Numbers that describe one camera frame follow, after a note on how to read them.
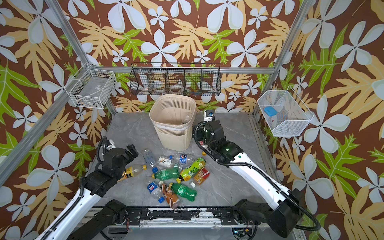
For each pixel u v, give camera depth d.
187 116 0.89
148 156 0.91
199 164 0.87
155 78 0.98
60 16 0.70
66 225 0.42
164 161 0.88
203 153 0.93
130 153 0.68
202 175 0.83
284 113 0.84
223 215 0.75
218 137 0.52
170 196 0.77
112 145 0.64
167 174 0.84
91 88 0.85
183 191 0.77
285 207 0.38
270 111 0.87
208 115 0.62
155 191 0.81
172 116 1.02
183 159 0.89
